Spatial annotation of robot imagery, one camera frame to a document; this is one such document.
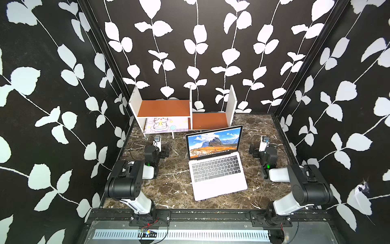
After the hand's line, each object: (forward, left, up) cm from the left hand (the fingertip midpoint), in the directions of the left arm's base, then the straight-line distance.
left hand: (160, 141), depth 95 cm
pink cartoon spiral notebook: (+9, -4, +5) cm, 11 cm away
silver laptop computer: (-17, -34, 0) cm, 38 cm away
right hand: (-4, -63, 0) cm, 63 cm away
